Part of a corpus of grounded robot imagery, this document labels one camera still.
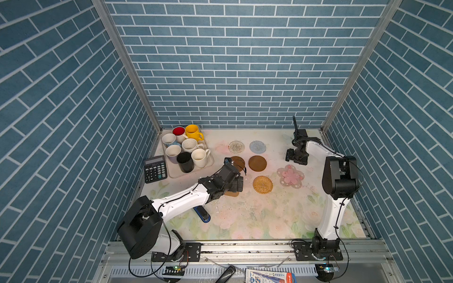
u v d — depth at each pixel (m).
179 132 1.09
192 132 1.08
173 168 1.00
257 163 1.03
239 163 1.02
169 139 1.07
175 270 0.72
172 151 1.01
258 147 1.12
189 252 0.73
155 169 0.99
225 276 0.65
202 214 0.81
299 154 0.83
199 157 0.99
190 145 1.05
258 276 0.68
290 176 0.99
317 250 0.67
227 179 0.64
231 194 0.91
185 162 0.94
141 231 0.42
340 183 0.55
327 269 0.71
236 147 1.12
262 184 0.94
